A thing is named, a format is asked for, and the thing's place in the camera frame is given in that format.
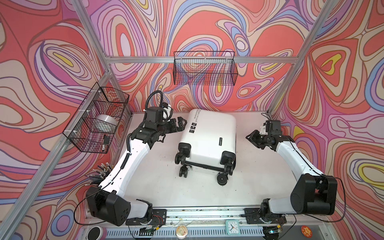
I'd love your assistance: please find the small teal clock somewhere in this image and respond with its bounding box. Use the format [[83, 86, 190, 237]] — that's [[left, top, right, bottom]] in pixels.
[[226, 220, 241, 236]]

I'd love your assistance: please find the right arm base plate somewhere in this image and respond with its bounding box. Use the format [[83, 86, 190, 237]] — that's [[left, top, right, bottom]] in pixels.
[[241, 208, 287, 225]]

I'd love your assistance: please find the round beige badge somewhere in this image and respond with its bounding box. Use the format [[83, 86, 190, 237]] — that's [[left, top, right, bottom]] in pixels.
[[175, 225, 188, 240]]

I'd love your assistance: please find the black suitcase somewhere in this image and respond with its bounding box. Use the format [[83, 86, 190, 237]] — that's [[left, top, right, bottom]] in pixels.
[[175, 109, 237, 186]]

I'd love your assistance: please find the small black device in basket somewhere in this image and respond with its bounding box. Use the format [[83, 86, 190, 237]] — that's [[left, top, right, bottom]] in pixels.
[[103, 135, 111, 148]]

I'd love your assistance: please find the black wire basket back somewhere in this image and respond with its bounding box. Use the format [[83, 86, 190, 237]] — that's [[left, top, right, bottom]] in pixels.
[[173, 50, 238, 86]]

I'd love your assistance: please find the black round speaker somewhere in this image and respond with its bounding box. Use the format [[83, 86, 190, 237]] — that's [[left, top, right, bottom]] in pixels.
[[86, 226, 107, 240]]

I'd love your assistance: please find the black wire basket left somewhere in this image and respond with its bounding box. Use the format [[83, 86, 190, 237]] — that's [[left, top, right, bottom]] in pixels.
[[63, 83, 130, 154]]

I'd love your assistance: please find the black wire basket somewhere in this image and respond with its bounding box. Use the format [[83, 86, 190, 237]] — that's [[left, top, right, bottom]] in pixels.
[[173, 50, 238, 86], [63, 83, 130, 154]]

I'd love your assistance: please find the round orange sticker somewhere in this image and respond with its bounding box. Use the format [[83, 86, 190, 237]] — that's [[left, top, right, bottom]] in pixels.
[[301, 226, 313, 238]]

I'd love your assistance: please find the red pen cup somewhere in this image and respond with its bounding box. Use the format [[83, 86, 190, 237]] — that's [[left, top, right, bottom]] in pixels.
[[86, 162, 114, 186]]

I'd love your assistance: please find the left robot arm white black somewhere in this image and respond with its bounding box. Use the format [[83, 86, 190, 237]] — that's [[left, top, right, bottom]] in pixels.
[[84, 90, 187, 226]]

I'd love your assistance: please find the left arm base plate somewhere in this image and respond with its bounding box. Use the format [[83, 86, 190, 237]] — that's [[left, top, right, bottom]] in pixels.
[[126, 209, 167, 227]]

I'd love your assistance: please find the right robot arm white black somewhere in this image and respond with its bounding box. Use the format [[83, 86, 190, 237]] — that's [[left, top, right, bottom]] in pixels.
[[246, 113, 345, 222]]

